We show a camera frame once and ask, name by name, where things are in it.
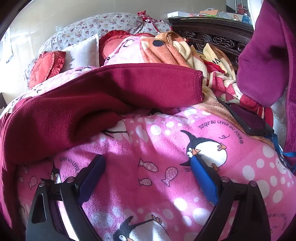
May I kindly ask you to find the white pillow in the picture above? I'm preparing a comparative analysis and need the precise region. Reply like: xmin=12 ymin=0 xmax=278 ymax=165
xmin=61 ymin=34 xmax=99 ymax=73

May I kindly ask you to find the blue lanyard strap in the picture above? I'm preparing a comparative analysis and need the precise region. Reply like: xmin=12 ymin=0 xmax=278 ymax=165
xmin=265 ymin=133 xmax=296 ymax=174

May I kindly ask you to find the red white patterned blanket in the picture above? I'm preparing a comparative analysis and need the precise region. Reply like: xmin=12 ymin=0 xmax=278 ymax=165
xmin=201 ymin=43 xmax=273 ymax=126

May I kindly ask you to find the pink penguin blanket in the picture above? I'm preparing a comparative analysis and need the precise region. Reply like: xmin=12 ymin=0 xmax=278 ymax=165
xmin=9 ymin=66 xmax=296 ymax=241

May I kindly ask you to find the small red heart pillow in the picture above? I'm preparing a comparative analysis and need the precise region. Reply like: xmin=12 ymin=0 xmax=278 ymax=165
xmin=28 ymin=51 xmax=66 ymax=89

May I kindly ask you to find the floral duvet pillow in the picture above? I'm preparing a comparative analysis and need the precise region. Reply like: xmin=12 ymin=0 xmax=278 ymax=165
xmin=24 ymin=12 xmax=172 ymax=80

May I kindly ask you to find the dark carved wooden headboard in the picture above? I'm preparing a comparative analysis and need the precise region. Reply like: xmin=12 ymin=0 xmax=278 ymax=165
xmin=168 ymin=17 xmax=254 ymax=71

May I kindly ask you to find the black smartphone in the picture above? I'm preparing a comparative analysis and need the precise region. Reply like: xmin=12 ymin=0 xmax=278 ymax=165
xmin=218 ymin=99 xmax=274 ymax=137

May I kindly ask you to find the orange cartoon blanket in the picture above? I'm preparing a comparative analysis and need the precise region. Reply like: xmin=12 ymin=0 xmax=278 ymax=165
xmin=139 ymin=31 xmax=208 ymax=78

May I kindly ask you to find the magenta fleece garment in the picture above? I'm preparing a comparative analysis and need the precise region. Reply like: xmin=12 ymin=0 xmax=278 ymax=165
xmin=237 ymin=1 xmax=295 ymax=168

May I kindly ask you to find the large red heart pillow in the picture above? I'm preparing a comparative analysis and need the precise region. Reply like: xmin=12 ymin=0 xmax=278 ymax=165
xmin=98 ymin=30 xmax=154 ymax=67

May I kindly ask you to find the dark red fleece garment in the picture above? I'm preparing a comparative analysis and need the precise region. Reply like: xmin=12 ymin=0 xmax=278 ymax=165
xmin=1 ymin=63 xmax=204 ymax=228

